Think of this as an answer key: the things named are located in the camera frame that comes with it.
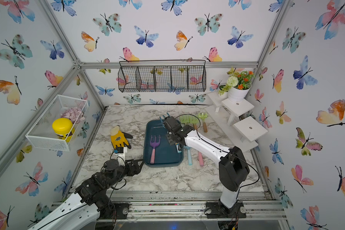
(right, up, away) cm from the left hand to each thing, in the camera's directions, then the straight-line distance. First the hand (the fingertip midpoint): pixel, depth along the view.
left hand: (141, 160), depth 76 cm
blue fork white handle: (+19, +5, +21) cm, 28 cm away
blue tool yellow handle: (+10, +24, +14) cm, 30 cm away
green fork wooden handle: (+32, +21, +37) cm, 54 cm away
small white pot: (+52, +39, +22) cm, 68 cm away
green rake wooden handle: (+40, +25, +38) cm, 60 cm away
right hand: (+17, +13, +10) cm, 24 cm away
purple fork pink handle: (+34, -3, +15) cm, 37 cm away
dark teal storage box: (+11, -2, +19) cm, 23 cm away
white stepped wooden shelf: (+58, +26, +39) cm, 74 cm away
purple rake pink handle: (+3, +5, +23) cm, 24 cm away
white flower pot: (+56, +37, +13) cm, 68 cm away
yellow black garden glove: (-23, +9, +25) cm, 35 cm away
